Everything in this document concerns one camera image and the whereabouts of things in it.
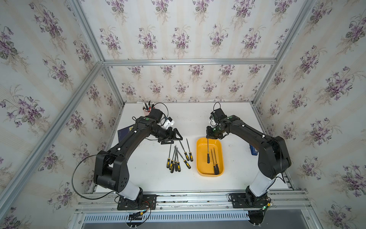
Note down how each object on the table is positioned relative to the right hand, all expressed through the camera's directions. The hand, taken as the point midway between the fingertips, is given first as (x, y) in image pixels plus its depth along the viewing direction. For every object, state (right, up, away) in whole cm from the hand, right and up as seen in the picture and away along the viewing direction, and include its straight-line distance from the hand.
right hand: (207, 136), depth 89 cm
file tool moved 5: (-23, -16, -1) cm, 27 cm away
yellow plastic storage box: (0, -13, -7) cm, 15 cm away
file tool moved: (+5, -19, -5) cm, 20 cm away
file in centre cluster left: (-20, -16, -3) cm, 26 cm away
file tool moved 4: (-25, -16, -3) cm, 29 cm away
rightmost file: (-14, -11, +1) cm, 18 cm away
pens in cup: (-42, +21, +15) cm, 49 cm away
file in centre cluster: (-21, -17, -5) cm, 28 cm away
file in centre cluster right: (-19, -16, -3) cm, 25 cm away
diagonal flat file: (-14, -16, -3) cm, 21 cm away
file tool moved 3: (0, -11, -5) cm, 12 cm away
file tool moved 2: (+3, -19, -6) cm, 20 cm away
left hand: (-18, 0, -11) cm, 21 cm away
